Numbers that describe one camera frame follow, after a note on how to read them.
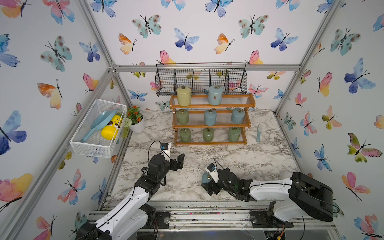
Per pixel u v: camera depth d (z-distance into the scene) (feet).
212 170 2.38
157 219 2.39
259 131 3.60
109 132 2.28
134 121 3.33
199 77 3.15
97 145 1.99
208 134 3.23
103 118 2.53
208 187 2.39
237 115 2.93
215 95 2.67
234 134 3.16
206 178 2.59
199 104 2.84
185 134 3.23
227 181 2.05
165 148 2.28
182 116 2.92
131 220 1.87
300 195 1.43
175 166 2.41
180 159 2.43
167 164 2.10
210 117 2.93
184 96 2.65
